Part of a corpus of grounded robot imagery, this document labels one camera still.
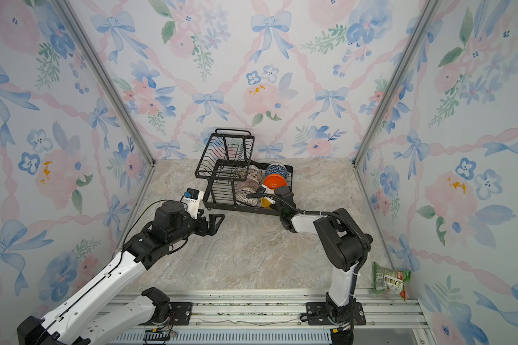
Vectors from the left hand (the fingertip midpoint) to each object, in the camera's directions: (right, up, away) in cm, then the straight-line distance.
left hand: (214, 212), depth 74 cm
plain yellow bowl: (+18, +1, +24) cm, 30 cm away
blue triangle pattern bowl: (+24, +18, +35) cm, 46 cm away
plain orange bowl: (+22, +11, +29) cm, 38 cm away
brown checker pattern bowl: (+13, +15, +34) cm, 40 cm away
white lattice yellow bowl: (+7, +4, +26) cm, 27 cm away
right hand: (+25, +9, +23) cm, 35 cm away
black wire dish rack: (+6, +10, +8) cm, 15 cm away
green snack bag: (+62, -25, +2) cm, 67 cm away
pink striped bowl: (+10, +10, +32) cm, 35 cm away
